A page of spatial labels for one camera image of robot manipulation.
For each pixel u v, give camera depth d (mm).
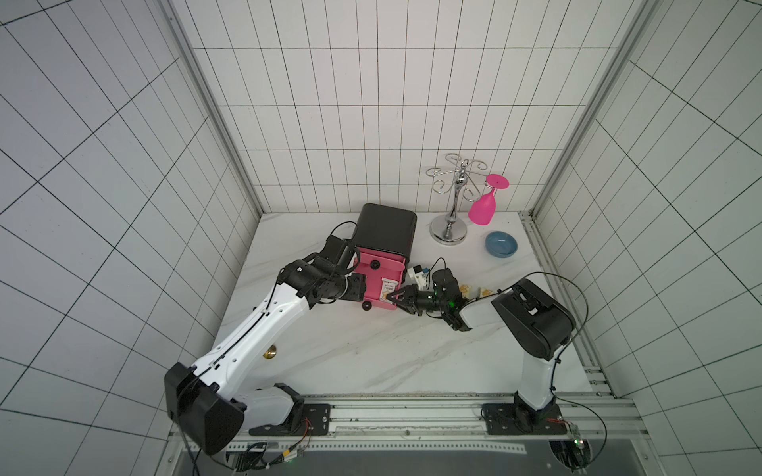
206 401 371
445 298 756
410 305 805
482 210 986
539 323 509
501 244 1088
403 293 848
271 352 854
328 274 556
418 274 880
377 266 855
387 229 957
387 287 897
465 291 952
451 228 1133
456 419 743
